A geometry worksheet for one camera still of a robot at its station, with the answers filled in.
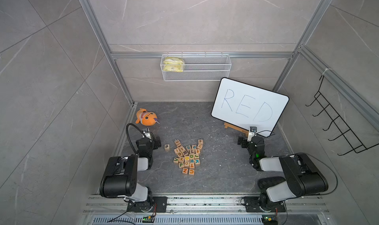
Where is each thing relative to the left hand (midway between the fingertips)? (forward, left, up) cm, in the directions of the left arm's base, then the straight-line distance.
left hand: (150, 135), depth 94 cm
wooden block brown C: (-4, -18, -3) cm, 18 cm away
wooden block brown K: (-16, -20, -3) cm, 26 cm away
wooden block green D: (-14, -27, -3) cm, 30 cm away
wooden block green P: (-19, -20, -3) cm, 28 cm away
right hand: (-2, -64, +1) cm, 64 cm away
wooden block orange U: (-23, -26, -3) cm, 35 cm away
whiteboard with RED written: (+12, -62, +13) cm, 64 cm away
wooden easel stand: (+4, -58, -2) cm, 58 cm away
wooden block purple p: (-7, -11, -4) cm, 14 cm away
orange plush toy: (+12, +4, +2) cm, 13 cm away
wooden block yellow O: (-15, -24, -4) cm, 28 cm away
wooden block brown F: (-3, -33, -4) cm, 33 cm away
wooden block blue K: (-18, -30, -3) cm, 35 cm away
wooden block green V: (-16, -17, -3) cm, 24 cm away
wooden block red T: (-20, -27, -3) cm, 33 cm away
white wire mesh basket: (+40, -32, +23) cm, 56 cm away
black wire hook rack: (-15, -97, +22) cm, 100 cm away
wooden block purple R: (-12, -23, -3) cm, 26 cm away
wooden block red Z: (-23, -23, -3) cm, 32 cm away
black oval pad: (-30, -66, -3) cm, 73 cm away
